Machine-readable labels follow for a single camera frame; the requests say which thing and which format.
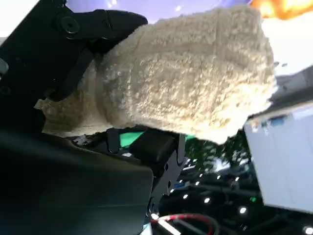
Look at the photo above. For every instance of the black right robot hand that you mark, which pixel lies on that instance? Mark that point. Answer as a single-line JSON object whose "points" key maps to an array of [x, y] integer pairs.
{"points": [[61, 186]]}

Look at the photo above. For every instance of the beige towel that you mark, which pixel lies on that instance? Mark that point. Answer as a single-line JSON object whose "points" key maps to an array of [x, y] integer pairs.
{"points": [[190, 78]]}

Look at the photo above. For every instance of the lilac plate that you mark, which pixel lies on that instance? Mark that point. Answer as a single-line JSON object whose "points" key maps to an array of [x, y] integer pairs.
{"points": [[151, 7]]}

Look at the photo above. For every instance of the white computer monitor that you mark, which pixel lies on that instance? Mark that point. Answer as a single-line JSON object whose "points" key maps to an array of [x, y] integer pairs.
{"points": [[283, 159]]}

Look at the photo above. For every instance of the orange and white bread roll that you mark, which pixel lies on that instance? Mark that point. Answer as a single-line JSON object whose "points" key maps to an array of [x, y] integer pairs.
{"points": [[283, 8]]}

